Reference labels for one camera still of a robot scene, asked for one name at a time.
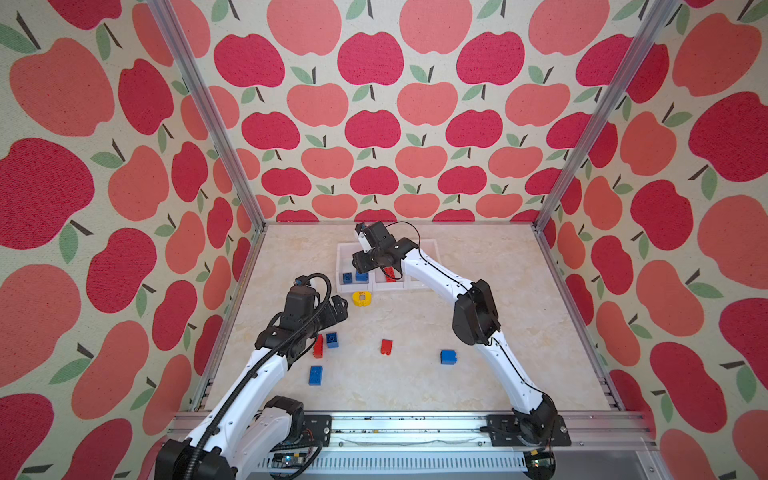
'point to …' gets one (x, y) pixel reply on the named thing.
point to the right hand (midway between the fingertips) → (364, 257)
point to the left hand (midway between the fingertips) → (340, 308)
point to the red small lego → (386, 346)
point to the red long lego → (318, 346)
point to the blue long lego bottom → (315, 375)
